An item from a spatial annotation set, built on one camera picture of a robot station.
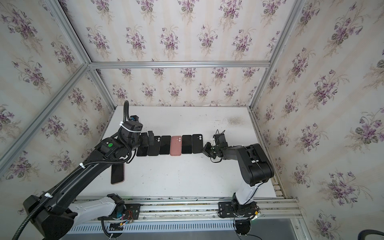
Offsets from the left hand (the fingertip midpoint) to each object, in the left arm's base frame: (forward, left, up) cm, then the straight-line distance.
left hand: (146, 133), depth 75 cm
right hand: (+2, -29, -23) cm, 37 cm away
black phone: (+8, -20, -24) cm, 32 cm away
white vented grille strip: (-38, +20, -24) cm, 49 cm away
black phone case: (+3, 0, -23) cm, 24 cm away
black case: (+8, -27, -23) cm, 37 cm away
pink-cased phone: (+8, -6, -24) cm, 26 cm away
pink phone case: (+5, -13, -24) cm, 28 cm away
